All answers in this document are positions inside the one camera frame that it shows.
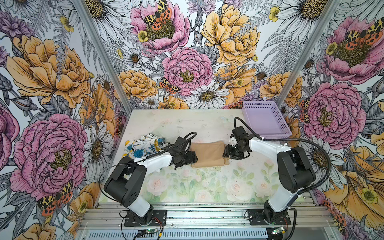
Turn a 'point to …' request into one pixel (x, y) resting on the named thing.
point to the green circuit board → (151, 230)
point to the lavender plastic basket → (266, 118)
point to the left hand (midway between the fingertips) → (191, 164)
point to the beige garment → (209, 153)
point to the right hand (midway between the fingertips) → (228, 160)
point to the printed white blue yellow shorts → (144, 146)
